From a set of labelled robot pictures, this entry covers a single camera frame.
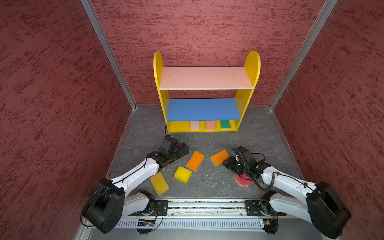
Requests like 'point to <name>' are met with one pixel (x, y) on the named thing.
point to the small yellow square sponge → (183, 174)
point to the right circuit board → (271, 224)
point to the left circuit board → (146, 223)
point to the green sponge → (225, 124)
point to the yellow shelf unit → (205, 99)
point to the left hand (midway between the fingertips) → (184, 153)
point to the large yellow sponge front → (159, 183)
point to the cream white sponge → (194, 125)
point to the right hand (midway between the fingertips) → (224, 167)
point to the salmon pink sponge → (210, 125)
